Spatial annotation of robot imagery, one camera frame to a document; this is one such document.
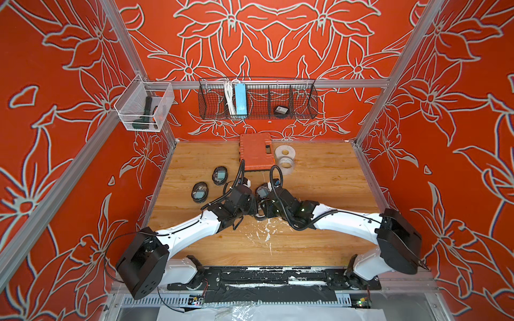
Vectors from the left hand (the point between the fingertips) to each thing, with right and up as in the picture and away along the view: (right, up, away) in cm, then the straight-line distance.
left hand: (259, 200), depth 84 cm
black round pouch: (-20, +9, +18) cm, 28 cm away
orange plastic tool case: (-1, +23, +27) cm, 35 cm away
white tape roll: (+16, +23, +30) cm, 41 cm away
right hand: (0, -2, -2) cm, 3 cm away
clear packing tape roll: (+15, +16, +24) cm, 33 cm away
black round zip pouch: (-29, +2, +11) cm, 31 cm away
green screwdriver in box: (-48, +35, -2) cm, 59 cm away
